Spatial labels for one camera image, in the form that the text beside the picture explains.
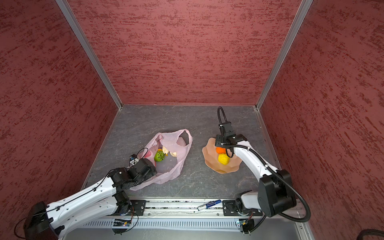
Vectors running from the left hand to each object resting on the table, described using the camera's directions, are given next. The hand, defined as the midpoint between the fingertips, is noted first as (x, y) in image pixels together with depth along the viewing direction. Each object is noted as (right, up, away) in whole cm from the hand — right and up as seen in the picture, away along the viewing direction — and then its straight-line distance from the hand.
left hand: (149, 175), depth 82 cm
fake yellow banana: (+7, +12, +8) cm, 16 cm away
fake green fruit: (+4, +9, +5) cm, 11 cm away
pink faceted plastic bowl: (+36, +7, +8) cm, 37 cm away
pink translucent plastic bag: (+16, +17, +2) cm, 24 cm away
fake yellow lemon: (+42, +8, +4) cm, 43 cm away
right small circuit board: (+51, -20, -11) cm, 56 cm away
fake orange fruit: (+41, +12, +10) cm, 44 cm away
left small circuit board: (-11, -21, -10) cm, 25 cm away
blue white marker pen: (+31, -13, -7) cm, 34 cm away
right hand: (+40, +17, +5) cm, 44 cm away
